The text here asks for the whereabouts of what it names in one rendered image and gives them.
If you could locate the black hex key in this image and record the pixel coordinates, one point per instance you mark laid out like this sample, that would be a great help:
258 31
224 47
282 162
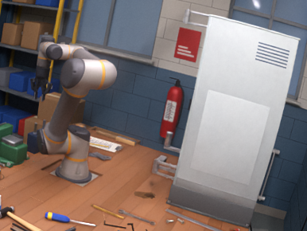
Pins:
132 226
114 226

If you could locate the red fire extinguisher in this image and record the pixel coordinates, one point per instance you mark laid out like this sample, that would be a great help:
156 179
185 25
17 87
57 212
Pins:
171 111

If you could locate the blue glass window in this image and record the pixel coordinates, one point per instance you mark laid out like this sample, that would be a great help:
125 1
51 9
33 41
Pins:
132 24
289 16

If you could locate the grey door base sill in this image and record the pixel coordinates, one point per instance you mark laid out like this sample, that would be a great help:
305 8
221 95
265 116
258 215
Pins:
209 204

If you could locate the small brown cardboard box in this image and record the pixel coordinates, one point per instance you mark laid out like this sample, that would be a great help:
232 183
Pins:
11 34

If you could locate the white guard door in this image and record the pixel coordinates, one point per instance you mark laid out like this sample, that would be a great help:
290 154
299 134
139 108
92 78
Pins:
233 111

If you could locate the red storage bin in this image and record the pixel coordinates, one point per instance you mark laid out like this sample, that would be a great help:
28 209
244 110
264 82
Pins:
21 126

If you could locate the grey bolt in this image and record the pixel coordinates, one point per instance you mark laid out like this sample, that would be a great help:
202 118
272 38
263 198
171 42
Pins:
170 221
180 220

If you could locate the white hinge tube bracket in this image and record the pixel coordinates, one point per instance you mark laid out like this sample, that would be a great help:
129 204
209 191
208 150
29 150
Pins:
193 16

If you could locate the wooden tray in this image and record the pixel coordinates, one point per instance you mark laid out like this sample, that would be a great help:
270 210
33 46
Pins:
124 140

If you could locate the grey floor plate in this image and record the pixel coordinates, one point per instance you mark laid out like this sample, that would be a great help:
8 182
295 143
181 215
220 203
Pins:
94 175

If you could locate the yellow post shelf unit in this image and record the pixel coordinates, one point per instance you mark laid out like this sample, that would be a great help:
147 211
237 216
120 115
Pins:
60 16

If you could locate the yellow pencil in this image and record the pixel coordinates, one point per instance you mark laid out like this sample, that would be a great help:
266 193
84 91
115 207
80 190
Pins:
107 211

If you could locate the dark blue block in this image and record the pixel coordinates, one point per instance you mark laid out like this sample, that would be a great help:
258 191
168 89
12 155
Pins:
32 142

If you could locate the grey metal box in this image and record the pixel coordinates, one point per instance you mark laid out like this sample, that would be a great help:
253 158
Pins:
267 219

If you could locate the red wall sign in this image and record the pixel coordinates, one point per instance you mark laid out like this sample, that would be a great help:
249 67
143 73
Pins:
187 44

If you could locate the large brown cardboard box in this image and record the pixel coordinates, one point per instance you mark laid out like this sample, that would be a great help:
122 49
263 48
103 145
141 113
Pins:
47 108

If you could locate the grey wrench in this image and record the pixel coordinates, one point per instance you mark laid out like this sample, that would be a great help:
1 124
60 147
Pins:
136 217

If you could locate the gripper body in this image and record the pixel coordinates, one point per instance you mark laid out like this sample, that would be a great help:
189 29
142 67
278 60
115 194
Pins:
42 73

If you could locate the grey metal rack bracket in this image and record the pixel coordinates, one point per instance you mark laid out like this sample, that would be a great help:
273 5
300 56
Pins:
161 167

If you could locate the grey hinge pin bracket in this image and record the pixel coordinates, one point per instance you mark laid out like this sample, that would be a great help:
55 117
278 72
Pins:
168 140

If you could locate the grey storage bin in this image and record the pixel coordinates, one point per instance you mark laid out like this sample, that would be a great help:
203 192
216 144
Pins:
8 76

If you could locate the green bench vise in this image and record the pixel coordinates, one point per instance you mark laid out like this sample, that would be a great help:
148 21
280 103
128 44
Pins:
12 151

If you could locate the blue yellow screwdriver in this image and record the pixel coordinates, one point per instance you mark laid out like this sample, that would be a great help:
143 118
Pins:
57 217

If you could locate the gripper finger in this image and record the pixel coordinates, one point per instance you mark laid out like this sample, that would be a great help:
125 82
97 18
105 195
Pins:
34 85
47 89

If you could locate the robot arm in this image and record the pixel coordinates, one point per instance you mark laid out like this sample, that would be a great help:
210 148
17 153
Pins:
79 74

